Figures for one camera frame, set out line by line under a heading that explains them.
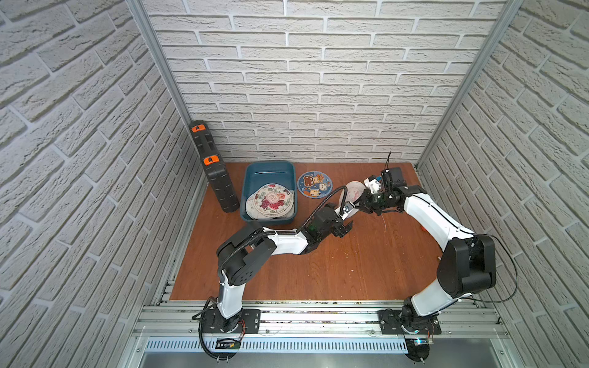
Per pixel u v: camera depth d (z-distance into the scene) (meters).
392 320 0.74
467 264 0.44
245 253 0.50
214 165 0.83
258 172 1.18
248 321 0.74
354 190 0.89
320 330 0.73
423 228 0.56
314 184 1.12
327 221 0.68
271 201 1.00
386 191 0.76
